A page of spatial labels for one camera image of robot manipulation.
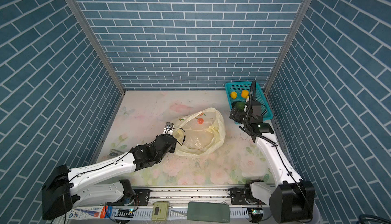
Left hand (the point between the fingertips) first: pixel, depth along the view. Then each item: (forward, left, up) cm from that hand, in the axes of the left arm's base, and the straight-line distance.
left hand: (174, 137), depth 81 cm
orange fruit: (+40, -40, -9) cm, 58 cm away
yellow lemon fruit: (+41, -49, -9) cm, 64 cm away
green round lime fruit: (+25, -41, -4) cm, 49 cm away
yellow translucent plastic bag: (+9, -13, -11) cm, 19 cm away
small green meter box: (-31, +5, -12) cm, 34 cm away
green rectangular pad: (-32, -17, -12) cm, 39 cm away
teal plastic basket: (+42, -44, -8) cm, 62 cm away
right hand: (+11, -34, +9) cm, 37 cm away
